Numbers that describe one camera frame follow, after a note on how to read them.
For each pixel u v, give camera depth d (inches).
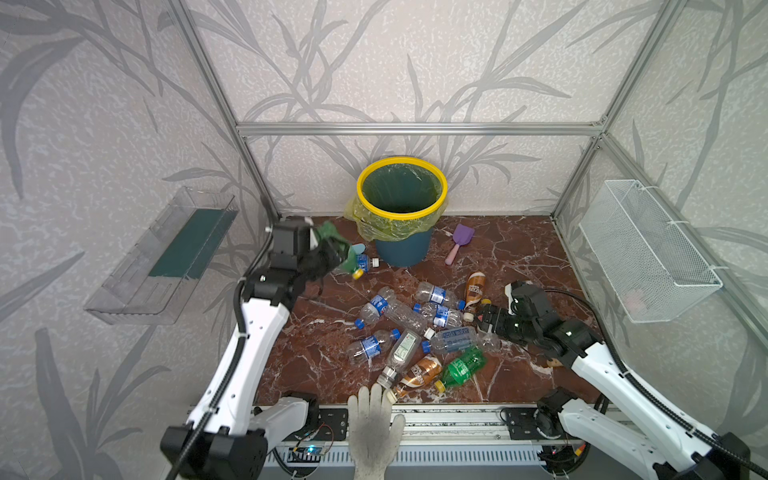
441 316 35.0
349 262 26.8
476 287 36.9
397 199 40.7
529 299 22.8
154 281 25.7
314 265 23.6
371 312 35.3
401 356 31.5
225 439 14.3
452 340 32.5
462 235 45.5
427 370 30.4
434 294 35.9
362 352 32.3
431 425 29.7
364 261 39.4
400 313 34.2
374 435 28.5
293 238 20.2
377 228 33.7
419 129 39.3
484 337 34.0
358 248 42.7
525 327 24.7
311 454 28.3
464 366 30.5
